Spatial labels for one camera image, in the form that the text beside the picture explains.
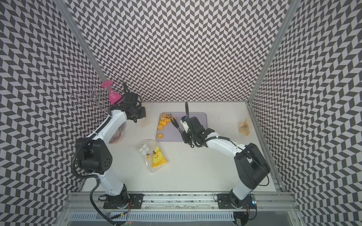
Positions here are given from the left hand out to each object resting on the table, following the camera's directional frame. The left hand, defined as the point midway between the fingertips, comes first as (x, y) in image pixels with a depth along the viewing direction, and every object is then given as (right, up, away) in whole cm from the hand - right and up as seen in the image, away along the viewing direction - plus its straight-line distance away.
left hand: (142, 114), depth 90 cm
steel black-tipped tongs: (+22, -6, -1) cm, 23 cm away
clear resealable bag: (+71, -9, +10) cm, 72 cm away
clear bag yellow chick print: (+9, -24, -6) cm, 26 cm away
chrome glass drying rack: (-27, +11, -10) cm, 30 cm away
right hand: (+27, -14, -3) cm, 31 cm away
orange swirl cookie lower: (+10, -15, +7) cm, 19 cm away
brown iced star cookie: (+15, -1, +18) cm, 23 cm away
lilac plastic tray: (+17, -14, +11) cm, 25 cm away
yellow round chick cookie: (+9, -9, +12) cm, 18 cm away
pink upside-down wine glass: (-20, +12, +3) cm, 23 cm away
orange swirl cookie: (+11, -1, +18) cm, 21 cm away
